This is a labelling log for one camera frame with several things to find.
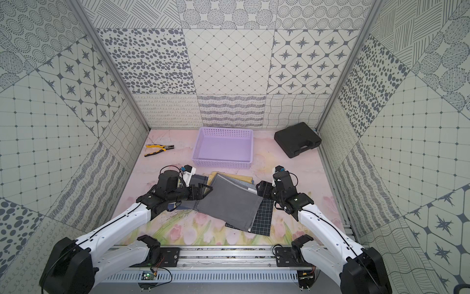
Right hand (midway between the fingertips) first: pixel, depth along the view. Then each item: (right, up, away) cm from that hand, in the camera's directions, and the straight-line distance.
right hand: (263, 190), depth 83 cm
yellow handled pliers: (-58, +19, +27) cm, 66 cm away
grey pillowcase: (-15, -6, +2) cm, 17 cm away
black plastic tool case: (+24, +25, +30) cm, 46 cm away
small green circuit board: (-48, -31, -12) cm, 58 cm away
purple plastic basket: (-21, +20, +23) cm, 37 cm away
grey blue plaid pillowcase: (-36, -8, +2) cm, 37 cm away
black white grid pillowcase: (0, -14, 0) cm, 14 cm away
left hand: (-26, +3, -3) cm, 26 cm away
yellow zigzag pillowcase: (-8, +3, +14) cm, 16 cm away
